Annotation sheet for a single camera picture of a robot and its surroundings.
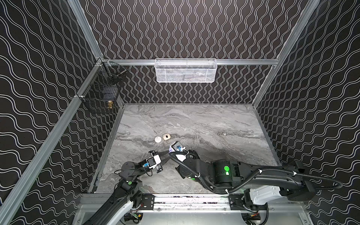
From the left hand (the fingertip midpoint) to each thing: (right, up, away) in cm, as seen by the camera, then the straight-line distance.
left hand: (174, 153), depth 62 cm
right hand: (+1, -1, -1) cm, 1 cm away
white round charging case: (-13, +1, +35) cm, 37 cm away
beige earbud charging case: (-7, +3, +35) cm, 36 cm away
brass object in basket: (-39, +24, +21) cm, 51 cm away
